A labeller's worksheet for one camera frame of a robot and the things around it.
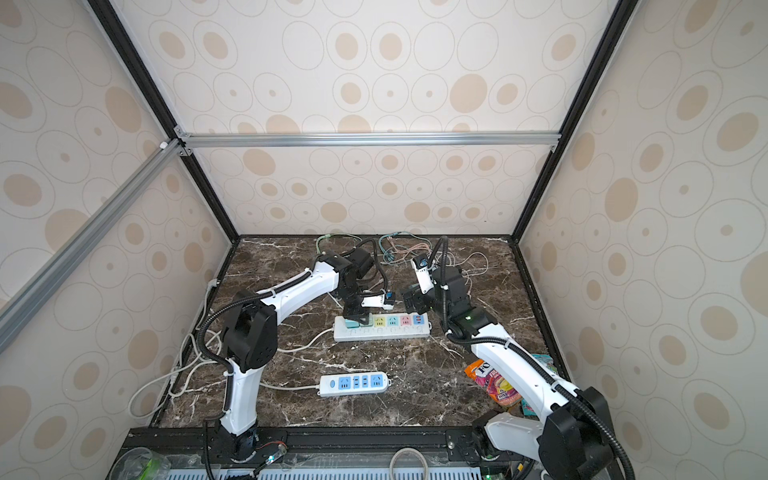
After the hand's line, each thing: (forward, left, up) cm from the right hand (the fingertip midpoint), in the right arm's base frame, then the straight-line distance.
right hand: (419, 280), depth 81 cm
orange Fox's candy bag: (-23, -21, -19) cm, 36 cm away
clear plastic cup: (-40, +66, -15) cm, 79 cm away
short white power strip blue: (-22, +21, -18) cm, 35 cm away
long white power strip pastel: (-5, +10, -17) cm, 21 cm away
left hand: (-2, +14, -11) cm, 18 cm away
